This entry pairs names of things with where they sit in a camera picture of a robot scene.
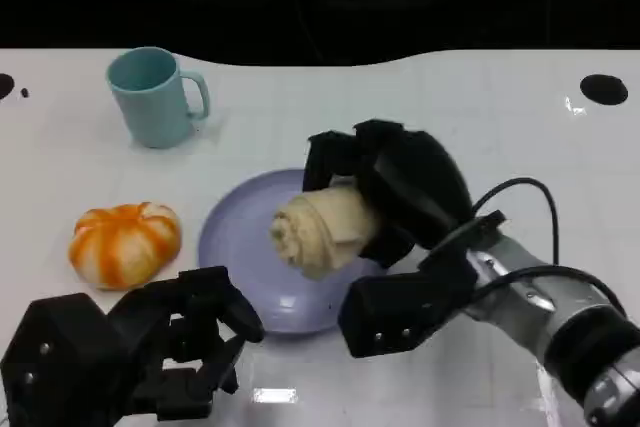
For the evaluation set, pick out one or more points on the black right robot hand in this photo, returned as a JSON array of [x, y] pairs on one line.
[[420, 182]]

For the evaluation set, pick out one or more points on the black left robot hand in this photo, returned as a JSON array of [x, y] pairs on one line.
[[195, 307]]

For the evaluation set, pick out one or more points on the beige towel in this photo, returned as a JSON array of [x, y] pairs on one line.
[[320, 232]]

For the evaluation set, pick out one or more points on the lilac plate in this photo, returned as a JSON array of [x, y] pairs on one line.
[[240, 247]]

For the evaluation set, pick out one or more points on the orange and white bread roll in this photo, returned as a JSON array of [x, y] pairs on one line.
[[125, 247]]

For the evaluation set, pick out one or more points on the pale green mug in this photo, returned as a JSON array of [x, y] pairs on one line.
[[152, 104]]

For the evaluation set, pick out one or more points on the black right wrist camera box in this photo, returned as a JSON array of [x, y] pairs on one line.
[[395, 312]]

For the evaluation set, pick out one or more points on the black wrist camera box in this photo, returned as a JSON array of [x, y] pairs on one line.
[[65, 357], [395, 312]]

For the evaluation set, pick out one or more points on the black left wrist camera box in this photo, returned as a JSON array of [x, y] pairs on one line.
[[65, 357]]

